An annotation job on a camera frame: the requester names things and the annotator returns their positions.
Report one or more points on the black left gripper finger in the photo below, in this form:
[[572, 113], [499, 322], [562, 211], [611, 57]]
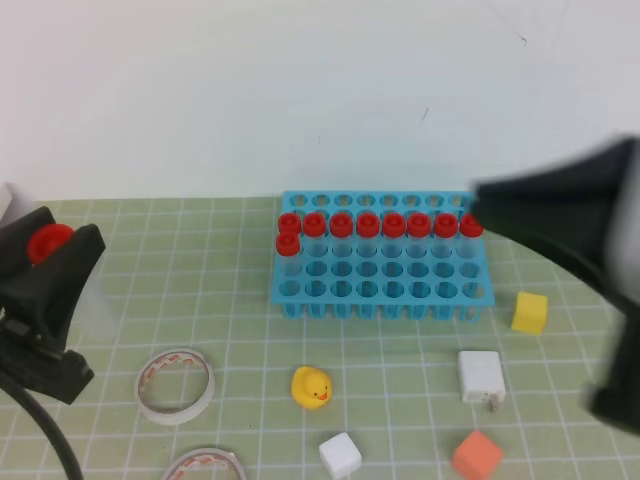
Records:
[[72, 264], [17, 274]]

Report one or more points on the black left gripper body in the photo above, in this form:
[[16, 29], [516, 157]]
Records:
[[53, 371]]

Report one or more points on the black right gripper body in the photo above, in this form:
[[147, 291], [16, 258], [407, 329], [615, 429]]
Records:
[[584, 217]]

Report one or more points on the red capped tube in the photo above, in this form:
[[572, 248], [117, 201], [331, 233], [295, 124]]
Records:
[[288, 248], [93, 311], [445, 231], [471, 231], [393, 230], [341, 229], [314, 230], [367, 229], [418, 231], [290, 222]]

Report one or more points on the blue tube rack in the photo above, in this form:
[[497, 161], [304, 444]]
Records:
[[442, 288]]

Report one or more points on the white box at left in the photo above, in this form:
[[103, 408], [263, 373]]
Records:
[[15, 203]]

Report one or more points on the yellow foam cube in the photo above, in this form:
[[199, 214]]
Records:
[[530, 314]]

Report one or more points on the white tape roll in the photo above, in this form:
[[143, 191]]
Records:
[[175, 388], [204, 457]]

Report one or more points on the white power adapter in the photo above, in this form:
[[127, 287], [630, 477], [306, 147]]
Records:
[[481, 378]]

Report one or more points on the orange foam cube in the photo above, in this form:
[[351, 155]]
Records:
[[477, 457]]

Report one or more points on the yellow rubber duck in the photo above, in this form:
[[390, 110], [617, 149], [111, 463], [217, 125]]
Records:
[[311, 388]]

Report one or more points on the white foam cube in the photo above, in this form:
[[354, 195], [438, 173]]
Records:
[[340, 456]]

